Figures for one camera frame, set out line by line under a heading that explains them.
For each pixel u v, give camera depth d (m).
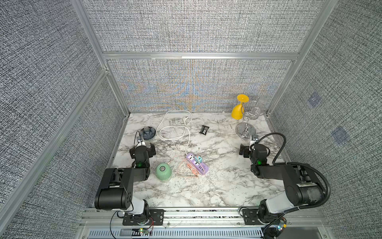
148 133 1.05
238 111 0.98
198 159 0.87
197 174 0.88
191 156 0.92
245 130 1.07
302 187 0.45
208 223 0.73
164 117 1.16
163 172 0.78
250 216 0.74
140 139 0.78
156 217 0.74
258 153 0.73
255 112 1.03
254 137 0.80
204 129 1.06
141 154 0.69
